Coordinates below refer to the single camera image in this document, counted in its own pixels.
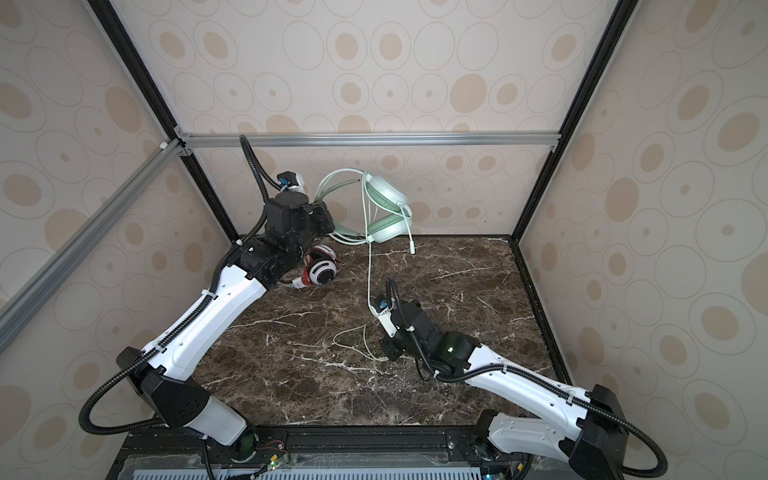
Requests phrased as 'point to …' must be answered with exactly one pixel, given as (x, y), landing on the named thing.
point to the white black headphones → (323, 264)
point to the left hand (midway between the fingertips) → (330, 197)
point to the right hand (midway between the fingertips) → (382, 327)
